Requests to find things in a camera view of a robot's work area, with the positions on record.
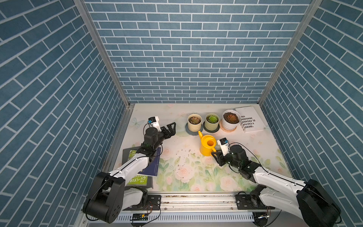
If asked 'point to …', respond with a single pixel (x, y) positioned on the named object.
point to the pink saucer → (227, 130)
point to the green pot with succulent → (211, 121)
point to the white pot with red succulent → (230, 119)
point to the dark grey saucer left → (193, 133)
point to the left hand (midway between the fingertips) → (174, 125)
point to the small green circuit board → (140, 217)
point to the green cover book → (141, 180)
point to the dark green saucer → (211, 131)
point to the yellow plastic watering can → (207, 144)
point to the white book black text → (250, 120)
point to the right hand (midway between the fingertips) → (214, 153)
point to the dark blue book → (152, 169)
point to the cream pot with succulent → (194, 122)
